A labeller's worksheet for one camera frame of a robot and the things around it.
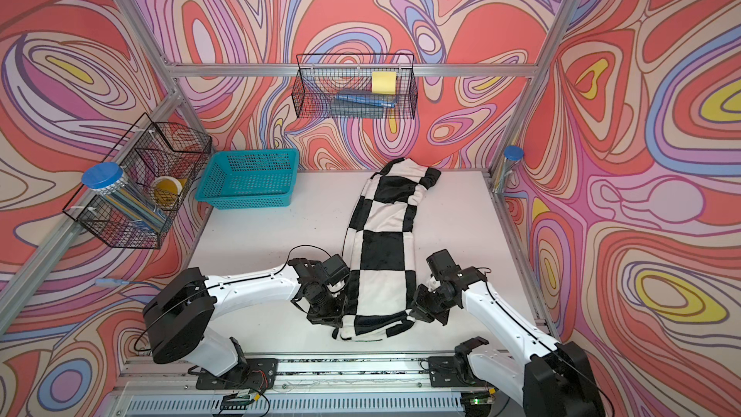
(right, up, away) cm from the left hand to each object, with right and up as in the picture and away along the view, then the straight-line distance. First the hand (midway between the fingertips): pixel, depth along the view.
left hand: (348, 327), depth 78 cm
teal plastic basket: (-45, +44, +41) cm, 75 cm away
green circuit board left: (-28, -16, -6) cm, 33 cm away
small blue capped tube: (+57, +51, +24) cm, 80 cm away
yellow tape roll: (-51, +37, 0) cm, 63 cm away
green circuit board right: (+33, -15, -7) cm, 37 cm away
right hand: (+18, +2, 0) cm, 18 cm away
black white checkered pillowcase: (+9, +12, +13) cm, 20 cm away
